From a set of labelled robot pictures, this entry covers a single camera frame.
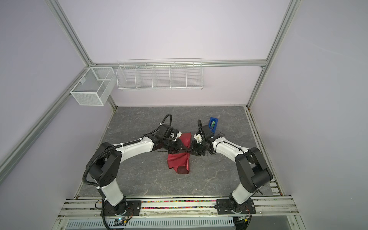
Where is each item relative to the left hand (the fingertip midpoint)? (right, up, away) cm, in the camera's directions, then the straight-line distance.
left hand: (187, 152), depth 84 cm
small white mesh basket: (-64, +42, +13) cm, 78 cm away
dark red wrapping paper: (-4, -5, -3) cm, 7 cm away
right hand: (0, -1, +3) cm, 3 cm away
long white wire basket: (-21, +54, +24) cm, 63 cm away
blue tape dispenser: (+18, +16, +18) cm, 30 cm away
